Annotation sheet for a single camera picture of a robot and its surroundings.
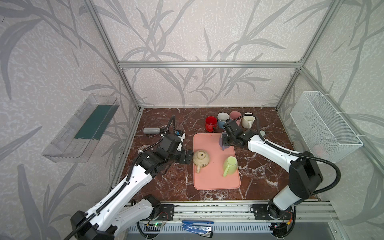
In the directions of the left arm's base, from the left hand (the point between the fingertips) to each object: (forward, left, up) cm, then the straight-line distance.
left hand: (188, 148), depth 75 cm
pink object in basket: (-2, -65, +1) cm, 65 cm away
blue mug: (+30, -21, -12) cm, 38 cm away
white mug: (+26, -38, -10) cm, 47 cm away
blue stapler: (-32, -8, -17) cm, 37 cm away
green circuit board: (-31, +15, -20) cm, 39 cm away
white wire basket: (-1, -60, +15) cm, 62 cm away
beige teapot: (0, -7, -12) cm, 13 cm away
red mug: (+30, -13, -18) cm, 38 cm away
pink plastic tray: (-9, -12, -17) cm, 23 cm away
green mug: (-5, -23, -11) cm, 26 cm away
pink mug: (+31, -30, -10) cm, 44 cm away
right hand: (+14, -21, -8) cm, 26 cm away
